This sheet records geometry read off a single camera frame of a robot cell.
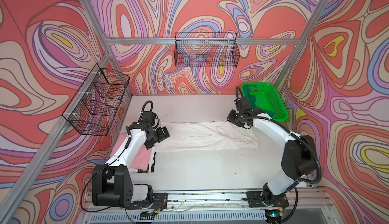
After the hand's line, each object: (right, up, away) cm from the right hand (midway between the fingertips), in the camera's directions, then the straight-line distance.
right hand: (231, 122), depth 91 cm
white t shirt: (-15, -10, +5) cm, 18 cm away
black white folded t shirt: (-47, -23, -8) cm, 53 cm away
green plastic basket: (+34, +17, +24) cm, 45 cm away
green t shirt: (+23, +17, +28) cm, 40 cm away
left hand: (-39, -8, -5) cm, 41 cm away
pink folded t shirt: (-51, -19, -10) cm, 55 cm away
